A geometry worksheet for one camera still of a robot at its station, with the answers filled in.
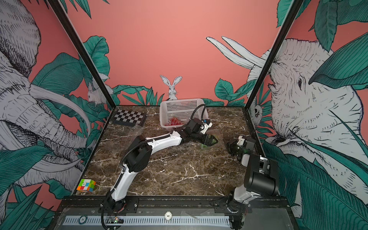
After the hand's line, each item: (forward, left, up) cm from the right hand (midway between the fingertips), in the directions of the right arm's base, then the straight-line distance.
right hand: (223, 138), depth 92 cm
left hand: (-3, +6, +5) cm, 9 cm away
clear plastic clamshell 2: (+9, +61, -4) cm, 62 cm away
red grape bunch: (+16, +34, -2) cm, 38 cm away
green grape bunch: (-10, +14, +8) cm, 19 cm away
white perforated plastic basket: (+28, +33, -5) cm, 43 cm away
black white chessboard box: (+20, +69, -3) cm, 72 cm away
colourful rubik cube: (-29, +78, -2) cm, 84 cm away
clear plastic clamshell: (+9, -1, -11) cm, 14 cm away
